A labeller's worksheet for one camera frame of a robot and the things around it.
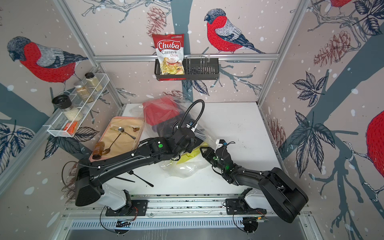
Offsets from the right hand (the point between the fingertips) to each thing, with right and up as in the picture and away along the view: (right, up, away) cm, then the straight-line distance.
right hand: (200, 149), depth 85 cm
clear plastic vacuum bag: (-6, -11, 0) cm, 13 cm away
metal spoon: (-56, +10, +18) cm, 60 cm away
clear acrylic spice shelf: (-66, +15, -19) cm, 71 cm away
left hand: (-3, +10, -12) cm, 16 cm away
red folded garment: (-27, +23, +13) cm, 38 cm away
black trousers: (-11, +17, +2) cm, 20 cm away
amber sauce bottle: (-63, -2, +5) cm, 64 cm away
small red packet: (-59, +14, -20) cm, 64 cm away
